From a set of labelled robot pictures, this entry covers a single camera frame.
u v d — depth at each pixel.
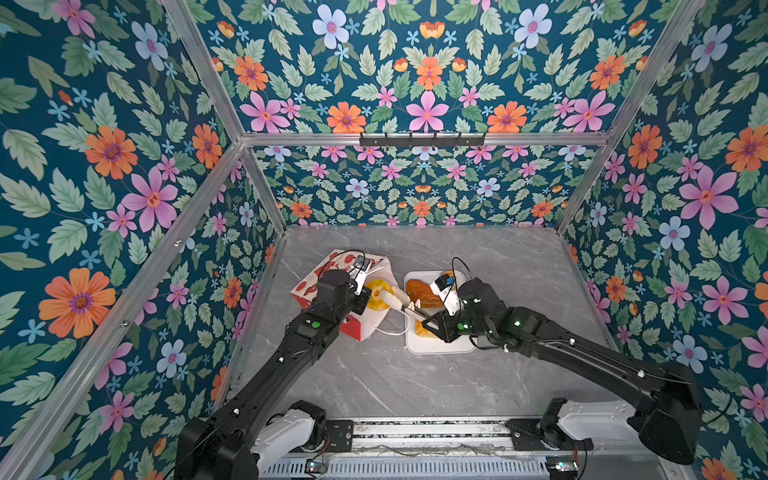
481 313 0.57
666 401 0.39
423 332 0.73
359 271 0.67
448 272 1.05
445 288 0.66
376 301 0.83
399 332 0.80
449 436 0.75
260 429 0.46
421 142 0.93
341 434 0.74
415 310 0.76
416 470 0.77
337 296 0.58
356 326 0.80
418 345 0.88
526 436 0.72
